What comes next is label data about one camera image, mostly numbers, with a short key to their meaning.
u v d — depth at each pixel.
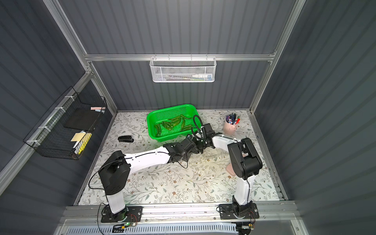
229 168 0.88
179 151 0.68
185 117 1.15
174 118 1.12
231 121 0.97
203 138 0.87
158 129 1.08
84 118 0.77
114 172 0.49
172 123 1.11
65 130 0.73
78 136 0.73
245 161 0.52
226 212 0.74
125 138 1.03
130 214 0.72
